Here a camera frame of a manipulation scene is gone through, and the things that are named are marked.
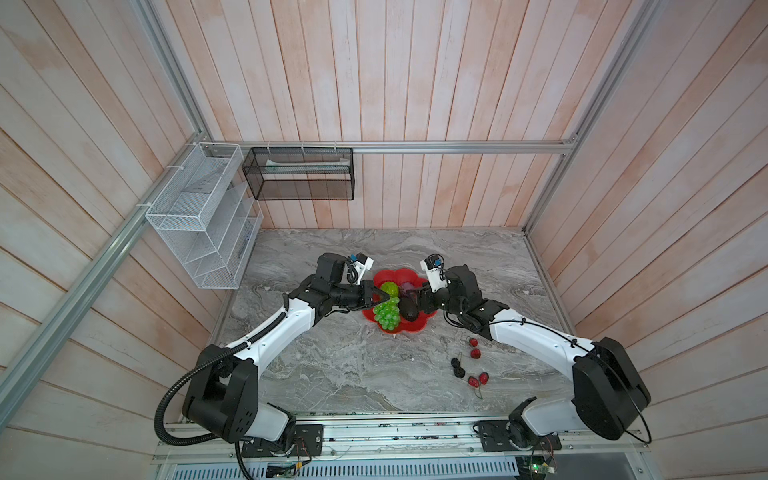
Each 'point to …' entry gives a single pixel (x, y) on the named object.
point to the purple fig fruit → (406, 287)
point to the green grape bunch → (388, 314)
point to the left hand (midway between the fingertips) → (388, 303)
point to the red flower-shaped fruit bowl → (409, 279)
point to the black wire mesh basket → (301, 173)
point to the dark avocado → (408, 308)
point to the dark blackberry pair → (458, 370)
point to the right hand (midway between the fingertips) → (414, 287)
